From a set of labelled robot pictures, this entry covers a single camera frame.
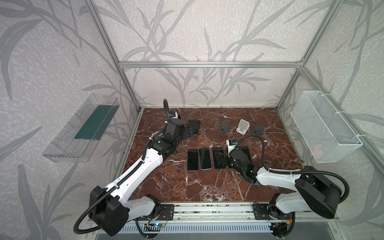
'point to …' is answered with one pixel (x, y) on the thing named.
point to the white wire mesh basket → (327, 135)
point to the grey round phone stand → (224, 127)
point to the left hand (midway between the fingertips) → (185, 122)
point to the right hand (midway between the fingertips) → (221, 147)
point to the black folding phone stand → (193, 127)
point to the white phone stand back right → (243, 127)
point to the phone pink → (246, 150)
